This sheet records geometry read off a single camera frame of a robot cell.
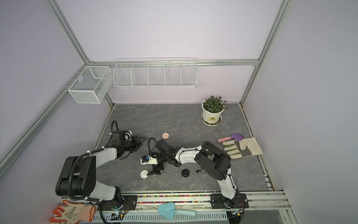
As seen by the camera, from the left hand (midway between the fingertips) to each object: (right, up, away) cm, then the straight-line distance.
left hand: (145, 141), depth 91 cm
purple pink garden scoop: (+63, +2, +8) cm, 63 cm away
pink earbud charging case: (+12, +2, +8) cm, 15 cm away
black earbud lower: (+34, -17, -7) cm, 39 cm away
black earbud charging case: (+27, -17, -9) cm, 33 cm away
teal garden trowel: (+18, -32, -20) cm, 42 cm away
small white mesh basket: (-39, +37, +3) cm, 54 cm away
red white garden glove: (-30, -32, -22) cm, 50 cm away
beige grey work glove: (+66, -5, +2) cm, 66 cm away
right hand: (+3, -13, -8) cm, 16 cm away
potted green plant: (+45, +22, +3) cm, 50 cm away
